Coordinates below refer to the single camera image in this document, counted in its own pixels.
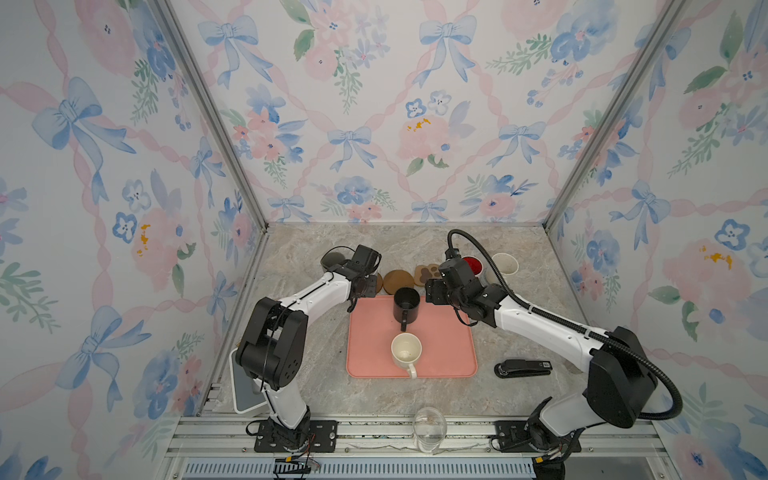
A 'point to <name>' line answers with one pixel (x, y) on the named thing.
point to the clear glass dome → (429, 429)
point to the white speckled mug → (507, 264)
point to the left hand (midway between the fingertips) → (365, 282)
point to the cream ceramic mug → (406, 350)
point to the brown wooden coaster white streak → (379, 283)
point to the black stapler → (511, 368)
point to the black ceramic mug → (406, 306)
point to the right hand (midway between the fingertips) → (436, 283)
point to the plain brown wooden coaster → (397, 279)
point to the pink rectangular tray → (445, 330)
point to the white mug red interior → (476, 266)
